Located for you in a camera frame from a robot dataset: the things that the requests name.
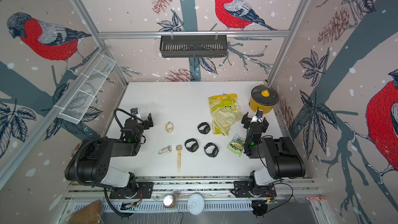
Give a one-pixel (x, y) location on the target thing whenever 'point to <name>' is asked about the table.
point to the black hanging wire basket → (193, 45)
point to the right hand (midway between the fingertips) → (256, 113)
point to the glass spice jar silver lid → (169, 201)
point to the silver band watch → (166, 150)
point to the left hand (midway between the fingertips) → (144, 111)
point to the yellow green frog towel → (225, 110)
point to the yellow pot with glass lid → (264, 97)
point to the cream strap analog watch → (169, 126)
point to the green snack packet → (236, 145)
